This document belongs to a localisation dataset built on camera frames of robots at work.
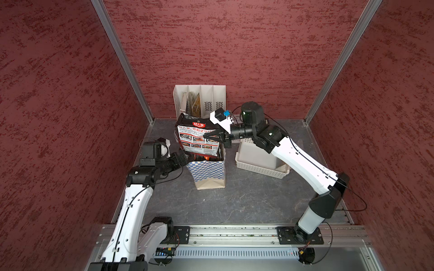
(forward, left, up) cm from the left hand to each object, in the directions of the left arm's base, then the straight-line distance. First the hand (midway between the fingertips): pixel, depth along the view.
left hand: (183, 163), depth 74 cm
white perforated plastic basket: (+13, -37, -17) cm, 43 cm away
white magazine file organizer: (+52, -11, -4) cm, 54 cm away
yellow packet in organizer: (+42, -1, -3) cm, 42 cm away
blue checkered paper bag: (-2, -11, -5) cm, 12 cm away
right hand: (+1, -11, +16) cm, 20 cm away
